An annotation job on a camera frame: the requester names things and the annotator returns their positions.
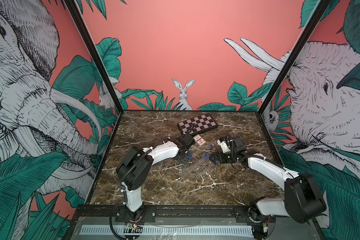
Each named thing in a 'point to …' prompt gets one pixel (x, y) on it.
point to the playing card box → (199, 139)
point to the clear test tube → (167, 163)
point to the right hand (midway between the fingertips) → (214, 155)
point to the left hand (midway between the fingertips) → (183, 155)
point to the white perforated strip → (167, 230)
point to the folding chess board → (203, 123)
